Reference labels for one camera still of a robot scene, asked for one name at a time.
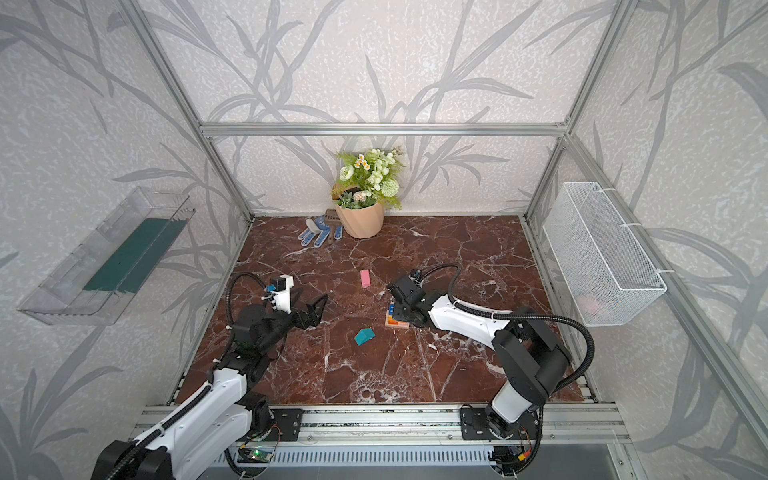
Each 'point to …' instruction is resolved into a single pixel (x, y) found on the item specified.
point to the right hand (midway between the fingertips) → (402, 300)
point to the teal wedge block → (364, 335)
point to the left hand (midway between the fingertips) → (318, 285)
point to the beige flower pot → (362, 222)
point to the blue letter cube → (392, 309)
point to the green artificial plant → (368, 178)
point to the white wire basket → (608, 276)
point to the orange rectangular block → (392, 322)
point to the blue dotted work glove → (319, 230)
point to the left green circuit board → (254, 455)
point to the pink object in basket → (591, 304)
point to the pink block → (365, 278)
